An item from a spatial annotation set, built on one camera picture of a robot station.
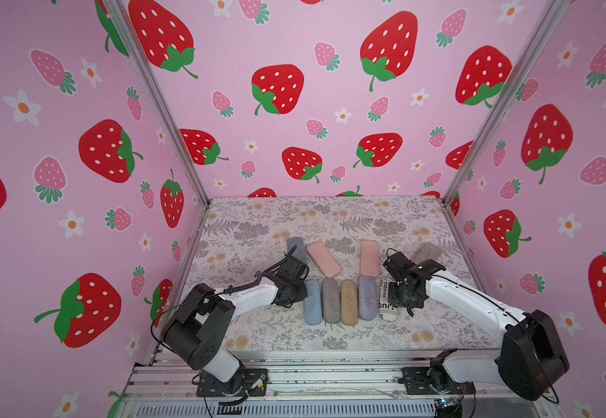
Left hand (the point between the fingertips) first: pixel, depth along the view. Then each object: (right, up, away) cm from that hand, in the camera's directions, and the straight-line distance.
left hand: (306, 293), depth 91 cm
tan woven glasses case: (+15, -2, -4) cm, 16 cm away
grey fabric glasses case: (+9, -2, -6) cm, 11 cm away
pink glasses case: (+7, +12, +10) cm, 16 cm away
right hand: (+35, 0, -8) cm, 36 cm away
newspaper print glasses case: (+27, -4, -7) cm, 29 cm away
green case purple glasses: (-3, +14, +9) cm, 17 cm away
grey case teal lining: (+48, +14, +10) cm, 51 cm away
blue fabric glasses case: (+3, -2, -5) cm, 6 cm away
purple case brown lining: (+22, -1, -3) cm, 22 cm away
